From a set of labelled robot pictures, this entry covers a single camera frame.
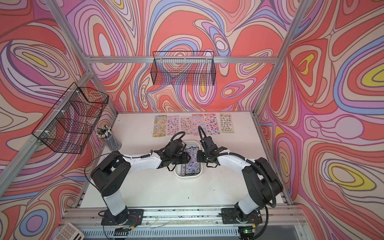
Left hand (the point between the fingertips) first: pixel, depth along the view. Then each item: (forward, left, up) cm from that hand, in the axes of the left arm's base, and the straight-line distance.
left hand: (192, 159), depth 90 cm
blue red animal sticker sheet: (+35, -5, -2) cm, 36 cm away
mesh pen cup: (+9, +50, +3) cm, 51 cm away
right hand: (-1, -5, -1) cm, 5 cm away
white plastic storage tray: (-5, +8, -3) cm, 10 cm away
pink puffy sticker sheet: (+30, +15, -2) cm, 34 cm away
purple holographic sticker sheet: (-5, -1, 0) cm, 5 cm away
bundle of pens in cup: (+11, +52, +13) cm, 55 cm away
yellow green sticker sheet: (+26, +24, -2) cm, 35 cm away
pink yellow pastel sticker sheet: (+31, -15, -2) cm, 34 cm away
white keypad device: (-36, +57, -3) cm, 67 cm away
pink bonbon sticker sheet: (+30, +5, -2) cm, 31 cm away
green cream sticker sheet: (+33, -26, -3) cm, 43 cm away
